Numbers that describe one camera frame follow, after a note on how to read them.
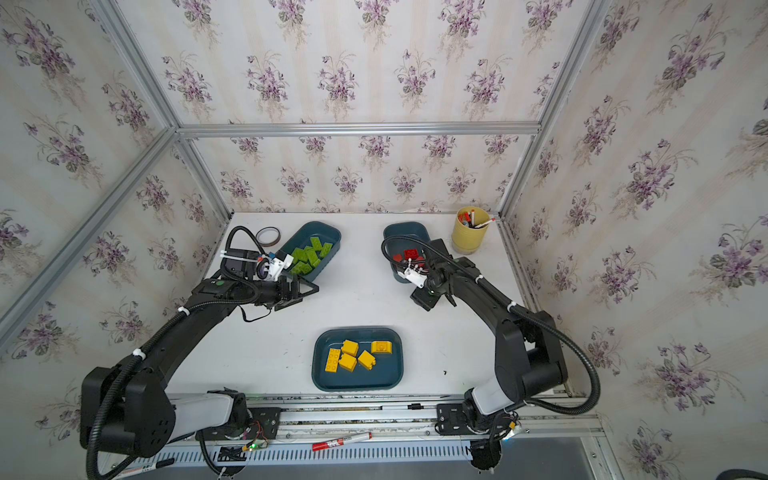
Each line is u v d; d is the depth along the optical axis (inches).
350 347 33.0
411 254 42.2
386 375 32.2
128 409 15.4
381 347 33.7
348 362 32.2
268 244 44.5
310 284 29.4
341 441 27.6
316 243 43.2
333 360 32.4
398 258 43.1
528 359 17.1
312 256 41.4
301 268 39.8
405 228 42.5
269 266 29.2
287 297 27.2
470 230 39.1
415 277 31.0
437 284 25.1
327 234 43.6
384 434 28.6
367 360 32.1
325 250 42.7
